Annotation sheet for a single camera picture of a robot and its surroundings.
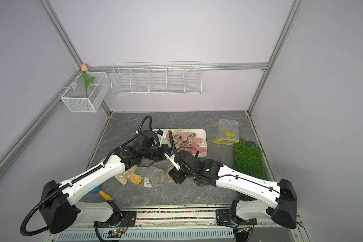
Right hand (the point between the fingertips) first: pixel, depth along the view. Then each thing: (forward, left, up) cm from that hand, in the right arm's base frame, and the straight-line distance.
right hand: (173, 167), depth 72 cm
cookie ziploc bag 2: (-1, +14, -8) cm, 16 cm away
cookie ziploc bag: (+33, -36, -16) cm, 51 cm away
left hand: (+6, -1, +2) cm, 6 cm away
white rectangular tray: (+33, -17, -17) cm, 41 cm away
